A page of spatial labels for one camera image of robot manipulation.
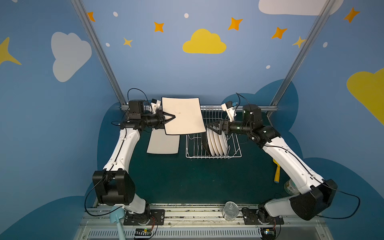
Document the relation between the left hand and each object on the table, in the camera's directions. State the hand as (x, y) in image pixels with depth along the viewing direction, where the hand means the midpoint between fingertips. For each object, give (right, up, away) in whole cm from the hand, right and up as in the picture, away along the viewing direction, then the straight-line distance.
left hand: (174, 116), depth 76 cm
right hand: (+20, -4, -6) cm, 21 cm away
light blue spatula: (-28, -48, -3) cm, 56 cm away
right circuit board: (+47, -59, -3) cm, 76 cm away
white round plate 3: (+25, -15, +10) cm, 30 cm away
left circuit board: (-15, -58, -3) cm, 60 cm away
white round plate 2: (+22, -15, +10) cm, 28 cm away
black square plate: (+17, -15, +8) cm, 24 cm away
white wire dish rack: (+10, -19, +17) cm, 28 cm away
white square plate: (-12, -17, +25) cm, 33 cm away
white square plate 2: (+8, -1, +2) cm, 8 cm away
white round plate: (+20, -15, +9) cm, 26 cm away
